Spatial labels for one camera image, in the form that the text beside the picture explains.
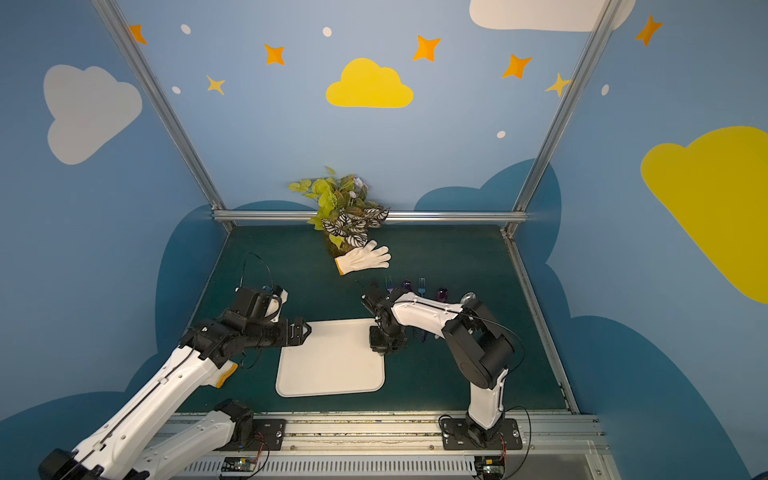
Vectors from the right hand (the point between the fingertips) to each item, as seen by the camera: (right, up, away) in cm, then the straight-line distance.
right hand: (383, 349), depth 88 cm
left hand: (-23, +10, -11) cm, 27 cm away
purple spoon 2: (+20, +15, +13) cm, 28 cm away
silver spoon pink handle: (+28, +14, +11) cm, 33 cm away
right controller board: (+26, -24, -17) cm, 39 cm away
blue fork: (+14, +18, +16) cm, 27 cm away
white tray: (-15, -4, +2) cm, 16 cm away
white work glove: (-8, +27, +23) cm, 36 cm away
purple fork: (+2, +18, +16) cm, 24 cm away
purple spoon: (+8, +18, +15) cm, 25 cm away
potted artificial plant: (-13, +43, +10) cm, 46 cm away
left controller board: (-35, -23, -17) cm, 45 cm away
